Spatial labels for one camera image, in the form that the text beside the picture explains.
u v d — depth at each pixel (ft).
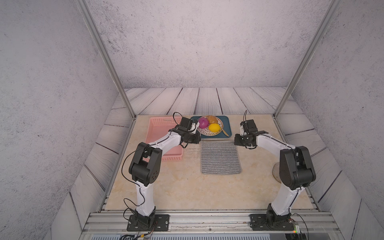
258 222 2.37
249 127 2.54
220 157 3.16
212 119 3.65
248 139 2.40
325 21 2.44
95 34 2.57
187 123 2.54
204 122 3.53
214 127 3.54
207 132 3.60
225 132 3.62
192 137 2.76
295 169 1.66
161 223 2.39
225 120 3.86
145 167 1.69
